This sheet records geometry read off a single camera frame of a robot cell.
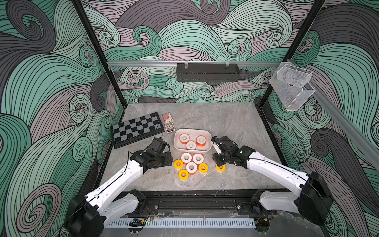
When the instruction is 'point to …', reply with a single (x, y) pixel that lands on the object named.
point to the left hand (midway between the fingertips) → (170, 158)
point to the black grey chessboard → (135, 129)
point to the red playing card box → (167, 117)
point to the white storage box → (192, 139)
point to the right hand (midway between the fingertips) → (218, 156)
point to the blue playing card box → (169, 127)
